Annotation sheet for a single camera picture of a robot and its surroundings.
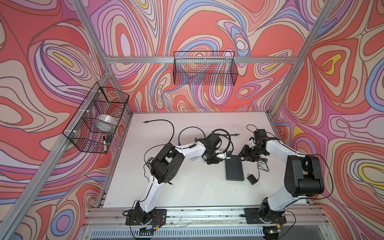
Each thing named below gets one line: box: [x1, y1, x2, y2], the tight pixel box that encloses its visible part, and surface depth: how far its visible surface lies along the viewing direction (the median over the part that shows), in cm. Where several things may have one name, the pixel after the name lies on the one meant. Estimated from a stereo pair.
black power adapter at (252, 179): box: [246, 173, 258, 186], surface depth 86 cm
